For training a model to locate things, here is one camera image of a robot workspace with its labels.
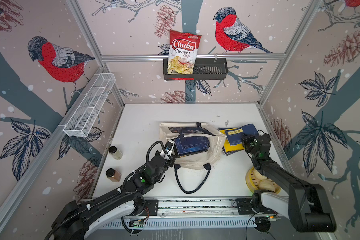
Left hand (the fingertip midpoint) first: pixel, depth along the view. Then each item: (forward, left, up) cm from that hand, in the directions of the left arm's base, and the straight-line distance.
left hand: (174, 143), depth 77 cm
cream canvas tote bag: (+4, -24, -5) cm, 25 cm away
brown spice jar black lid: (-13, +32, -10) cm, 36 cm away
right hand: (+11, -39, -5) cm, 41 cm away
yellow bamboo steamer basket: (-14, -44, -15) cm, 49 cm away
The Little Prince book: (+6, -6, -14) cm, 16 cm away
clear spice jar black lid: (0, +35, -10) cm, 36 cm away
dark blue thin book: (+9, -37, -7) cm, 38 cm away
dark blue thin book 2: (+1, -31, -13) cm, 34 cm away
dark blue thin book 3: (+11, -11, -13) cm, 21 cm away
